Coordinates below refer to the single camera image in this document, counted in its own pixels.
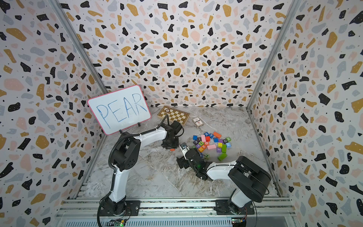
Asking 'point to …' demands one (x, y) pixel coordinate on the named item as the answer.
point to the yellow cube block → (220, 144)
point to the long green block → (222, 157)
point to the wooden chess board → (181, 117)
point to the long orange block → (217, 135)
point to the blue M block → (206, 134)
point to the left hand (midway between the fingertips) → (177, 146)
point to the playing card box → (198, 122)
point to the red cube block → (207, 138)
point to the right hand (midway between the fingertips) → (184, 153)
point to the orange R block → (172, 149)
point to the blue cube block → (195, 137)
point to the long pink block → (203, 138)
